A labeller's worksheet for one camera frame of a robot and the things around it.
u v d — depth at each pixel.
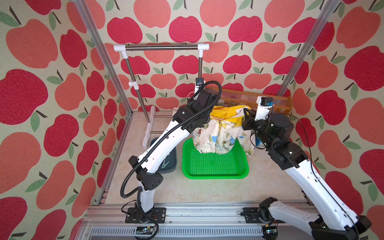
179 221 0.74
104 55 0.87
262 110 0.53
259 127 0.53
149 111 1.18
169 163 0.93
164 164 0.91
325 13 0.71
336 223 0.37
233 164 0.93
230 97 0.96
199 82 0.54
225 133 0.74
